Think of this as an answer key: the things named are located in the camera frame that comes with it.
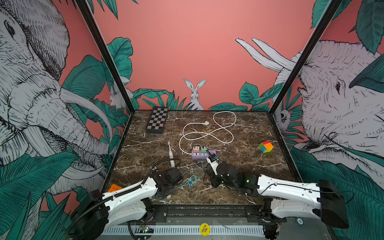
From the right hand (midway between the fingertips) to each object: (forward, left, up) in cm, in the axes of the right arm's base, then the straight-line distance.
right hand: (206, 171), depth 76 cm
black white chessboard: (+42, +35, -9) cm, 56 cm away
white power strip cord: (+32, +1, -12) cm, 35 cm away
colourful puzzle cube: (+21, -40, -9) cm, 46 cm away
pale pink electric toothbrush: (+14, +22, -10) cm, 28 cm away
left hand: (-6, +19, -12) cm, 23 cm away
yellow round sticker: (-24, +1, -12) cm, 27 cm away
